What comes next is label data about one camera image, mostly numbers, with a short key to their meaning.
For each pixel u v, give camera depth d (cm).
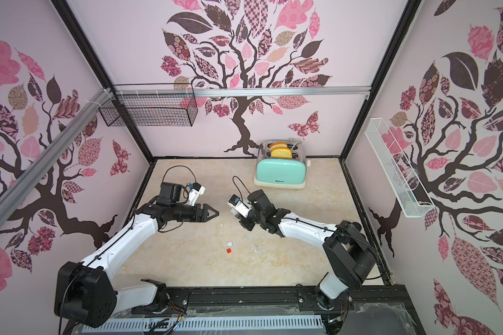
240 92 92
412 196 64
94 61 80
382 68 83
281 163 96
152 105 137
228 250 86
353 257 44
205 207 73
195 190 75
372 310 72
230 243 88
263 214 66
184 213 70
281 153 97
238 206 73
